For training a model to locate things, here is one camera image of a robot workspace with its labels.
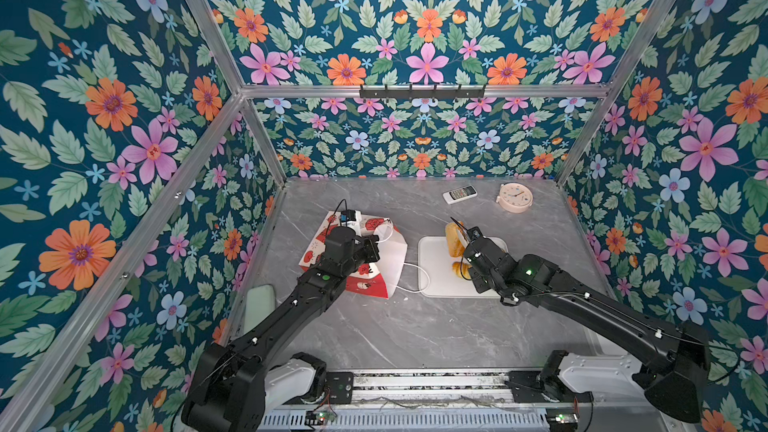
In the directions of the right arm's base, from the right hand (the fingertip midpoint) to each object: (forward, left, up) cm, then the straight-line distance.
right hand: (479, 264), depth 78 cm
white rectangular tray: (+4, +10, -15) cm, 18 cm away
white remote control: (+38, 0, -15) cm, 41 cm away
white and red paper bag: (-2, +27, -3) cm, 27 cm away
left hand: (+8, +26, +4) cm, 27 cm away
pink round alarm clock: (+36, -22, -13) cm, 44 cm away
